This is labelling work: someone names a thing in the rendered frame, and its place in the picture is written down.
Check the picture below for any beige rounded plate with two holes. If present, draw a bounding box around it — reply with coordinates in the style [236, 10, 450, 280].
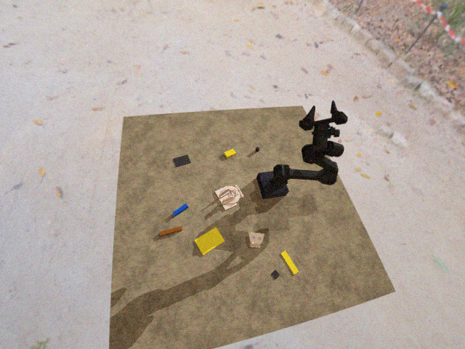
[248, 233, 264, 244]

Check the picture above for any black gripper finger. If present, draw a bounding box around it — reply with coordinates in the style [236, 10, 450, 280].
[330, 100, 339, 115]
[303, 106, 315, 122]

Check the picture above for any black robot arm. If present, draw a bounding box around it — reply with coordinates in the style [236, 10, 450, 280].
[270, 126, 344, 189]

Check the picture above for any brown flat bar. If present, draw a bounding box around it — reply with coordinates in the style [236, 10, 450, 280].
[160, 226, 182, 236]

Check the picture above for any blue rectangular bar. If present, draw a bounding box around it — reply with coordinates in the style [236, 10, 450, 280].
[173, 204, 188, 217]

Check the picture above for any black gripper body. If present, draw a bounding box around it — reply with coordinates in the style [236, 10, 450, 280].
[299, 111, 348, 137]

